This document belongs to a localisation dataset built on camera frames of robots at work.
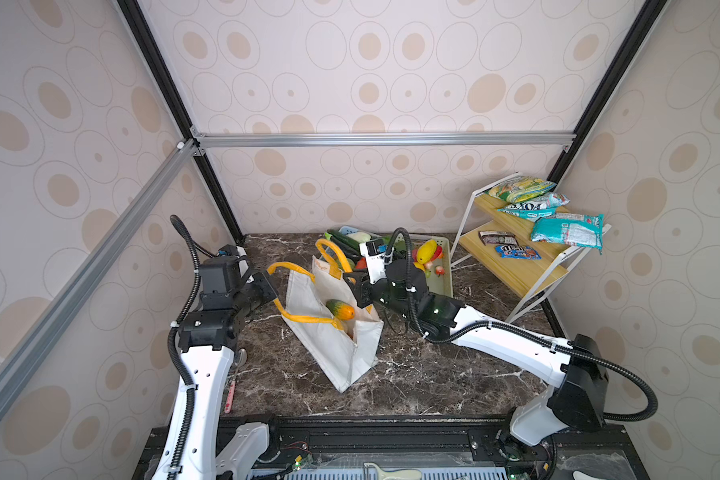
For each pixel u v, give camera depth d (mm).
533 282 778
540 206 741
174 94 811
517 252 919
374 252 603
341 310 837
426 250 1025
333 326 717
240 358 873
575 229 701
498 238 955
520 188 778
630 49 730
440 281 1060
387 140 939
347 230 1129
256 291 601
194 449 375
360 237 1100
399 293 532
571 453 730
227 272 508
